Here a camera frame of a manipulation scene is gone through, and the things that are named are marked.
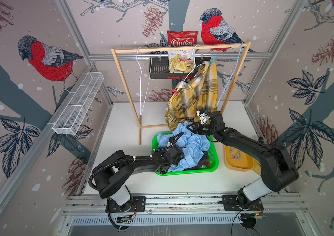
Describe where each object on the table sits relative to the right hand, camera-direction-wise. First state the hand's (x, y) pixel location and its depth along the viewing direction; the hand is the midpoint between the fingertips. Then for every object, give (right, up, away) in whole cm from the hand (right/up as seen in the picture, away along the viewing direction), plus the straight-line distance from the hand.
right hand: (188, 126), depth 86 cm
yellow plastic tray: (+30, -21, +1) cm, 37 cm away
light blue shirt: (+2, -9, -4) cm, 10 cm away
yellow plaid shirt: (+6, +20, +1) cm, 21 cm away
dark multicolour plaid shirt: (+9, -19, -4) cm, 22 cm away
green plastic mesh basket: (+14, -17, -5) cm, 23 cm away
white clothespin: (+28, -19, +3) cm, 35 cm away
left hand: (-8, -16, +3) cm, 19 cm away
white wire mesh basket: (-60, +3, -16) cm, 63 cm away
